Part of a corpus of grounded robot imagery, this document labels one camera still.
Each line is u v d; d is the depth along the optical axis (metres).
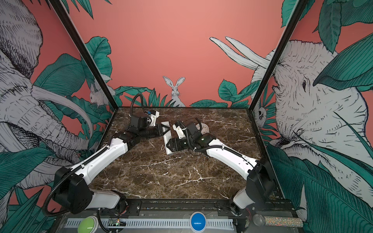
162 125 0.75
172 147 0.68
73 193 0.40
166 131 0.76
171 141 0.68
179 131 0.71
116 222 0.70
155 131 0.70
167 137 0.77
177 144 0.67
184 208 0.75
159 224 0.70
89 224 0.68
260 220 0.67
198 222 0.69
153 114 0.73
